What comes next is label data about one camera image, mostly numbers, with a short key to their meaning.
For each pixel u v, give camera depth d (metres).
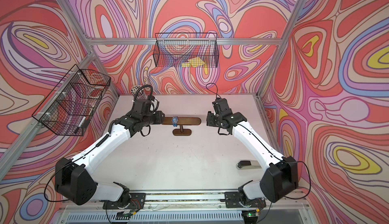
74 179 0.40
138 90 0.80
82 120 0.74
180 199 0.75
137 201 0.73
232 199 0.75
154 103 0.66
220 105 0.61
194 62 0.91
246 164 0.80
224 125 0.56
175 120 0.86
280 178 0.40
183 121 0.86
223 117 0.59
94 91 0.86
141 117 0.62
